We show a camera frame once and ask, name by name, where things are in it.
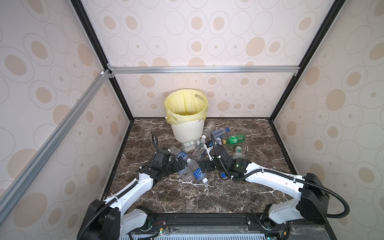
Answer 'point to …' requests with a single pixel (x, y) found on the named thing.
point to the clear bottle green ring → (190, 145)
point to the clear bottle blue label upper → (182, 155)
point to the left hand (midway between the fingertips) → (185, 163)
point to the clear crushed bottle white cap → (208, 128)
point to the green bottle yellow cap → (235, 139)
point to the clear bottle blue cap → (198, 152)
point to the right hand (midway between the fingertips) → (205, 159)
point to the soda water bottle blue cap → (220, 132)
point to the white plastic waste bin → (185, 132)
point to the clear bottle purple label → (218, 140)
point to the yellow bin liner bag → (186, 105)
